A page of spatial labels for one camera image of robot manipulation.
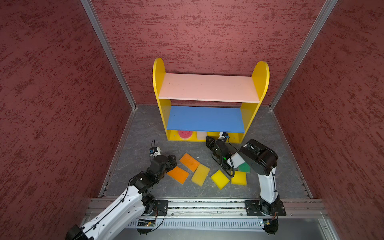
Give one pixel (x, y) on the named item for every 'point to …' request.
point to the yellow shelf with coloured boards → (197, 124)
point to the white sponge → (201, 135)
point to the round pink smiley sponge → (185, 134)
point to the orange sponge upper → (189, 162)
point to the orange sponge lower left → (179, 174)
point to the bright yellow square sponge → (239, 178)
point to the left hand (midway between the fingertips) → (171, 162)
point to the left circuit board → (144, 222)
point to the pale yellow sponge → (200, 174)
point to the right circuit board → (270, 224)
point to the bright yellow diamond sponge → (220, 179)
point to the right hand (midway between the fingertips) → (205, 139)
